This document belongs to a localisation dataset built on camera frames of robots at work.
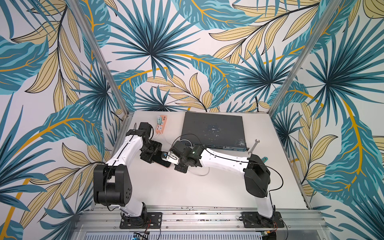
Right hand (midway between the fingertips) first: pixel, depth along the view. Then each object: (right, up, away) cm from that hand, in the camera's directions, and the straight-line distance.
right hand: (169, 174), depth 79 cm
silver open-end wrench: (+57, +14, +25) cm, 64 cm away
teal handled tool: (+58, +5, +16) cm, 60 cm away
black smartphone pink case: (-6, +9, -2) cm, 11 cm away
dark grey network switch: (+29, +22, +24) cm, 44 cm away
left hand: (-7, +10, +6) cm, 13 cm away
